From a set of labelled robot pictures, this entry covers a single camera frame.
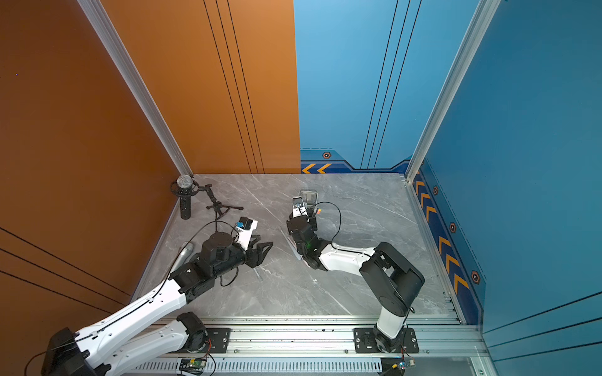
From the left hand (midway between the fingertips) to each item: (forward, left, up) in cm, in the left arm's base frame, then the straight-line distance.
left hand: (267, 237), depth 77 cm
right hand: (+14, -10, -3) cm, 18 cm away
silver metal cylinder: (+3, +35, -16) cm, 38 cm away
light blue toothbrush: (+6, -8, -18) cm, 20 cm away
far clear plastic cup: (+27, -13, -11) cm, 33 cm away
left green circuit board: (-33, +21, -21) cm, 44 cm away
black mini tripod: (+20, +25, -11) cm, 34 cm away
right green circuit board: (-32, -43, -18) cm, 56 cm away
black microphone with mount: (+17, +31, +5) cm, 36 cm away
